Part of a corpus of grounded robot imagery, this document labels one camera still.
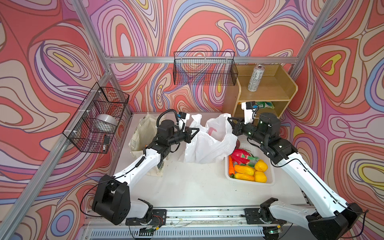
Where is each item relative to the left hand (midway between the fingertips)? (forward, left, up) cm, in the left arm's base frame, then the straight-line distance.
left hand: (199, 129), depth 75 cm
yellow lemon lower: (-18, -32, -18) cm, 41 cm away
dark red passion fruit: (-7, -19, -4) cm, 21 cm away
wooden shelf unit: (+25, -38, +7) cm, 46 cm away
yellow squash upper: (-13, -25, -20) cm, 35 cm away
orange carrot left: (-9, -20, -24) cm, 32 cm away
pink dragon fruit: (-7, -25, -17) cm, 31 cm away
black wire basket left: (-7, +54, +6) cm, 55 cm away
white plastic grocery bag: (-6, -7, -4) cm, 10 cm away
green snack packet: (+27, -47, -8) cm, 55 cm away
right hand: (-1, -14, +7) cm, 15 cm away
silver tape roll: (0, +46, +6) cm, 46 cm away
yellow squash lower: (-16, -23, -22) cm, 36 cm away
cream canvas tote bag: (+7, +32, -11) cm, 35 cm away
